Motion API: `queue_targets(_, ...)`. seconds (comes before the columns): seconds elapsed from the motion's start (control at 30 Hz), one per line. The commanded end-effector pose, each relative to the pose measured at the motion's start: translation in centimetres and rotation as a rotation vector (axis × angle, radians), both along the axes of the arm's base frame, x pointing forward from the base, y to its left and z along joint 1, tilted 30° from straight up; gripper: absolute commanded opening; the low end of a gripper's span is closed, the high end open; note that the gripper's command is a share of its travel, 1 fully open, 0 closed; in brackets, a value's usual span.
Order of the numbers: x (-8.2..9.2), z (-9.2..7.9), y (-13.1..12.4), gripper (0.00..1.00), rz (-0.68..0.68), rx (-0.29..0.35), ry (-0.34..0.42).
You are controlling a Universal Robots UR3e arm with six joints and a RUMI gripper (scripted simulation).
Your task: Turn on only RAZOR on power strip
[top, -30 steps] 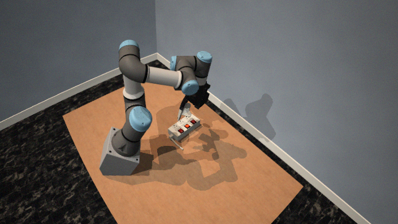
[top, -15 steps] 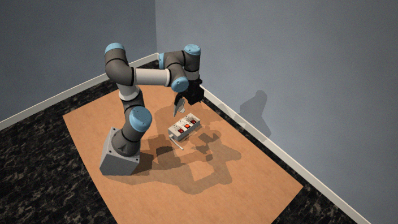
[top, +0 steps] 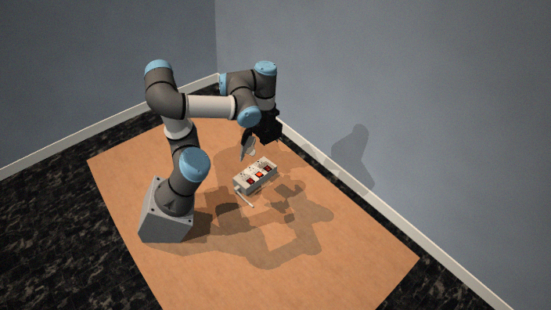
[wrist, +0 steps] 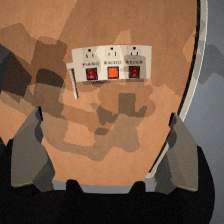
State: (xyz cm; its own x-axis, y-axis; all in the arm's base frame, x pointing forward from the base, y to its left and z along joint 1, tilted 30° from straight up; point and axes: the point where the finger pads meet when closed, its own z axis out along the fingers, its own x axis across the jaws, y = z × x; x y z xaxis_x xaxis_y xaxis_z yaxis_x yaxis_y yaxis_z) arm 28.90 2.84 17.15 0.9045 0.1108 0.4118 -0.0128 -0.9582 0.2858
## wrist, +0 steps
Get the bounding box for white power strip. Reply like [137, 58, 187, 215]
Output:
[66, 45, 152, 99]

